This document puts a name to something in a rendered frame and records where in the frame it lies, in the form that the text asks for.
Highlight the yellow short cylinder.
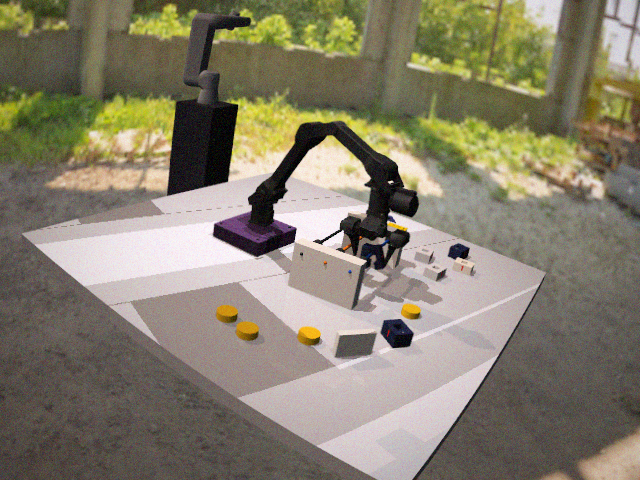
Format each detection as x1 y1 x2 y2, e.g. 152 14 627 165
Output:
236 322 259 341
297 327 321 346
216 305 238 323
401 303 421 320

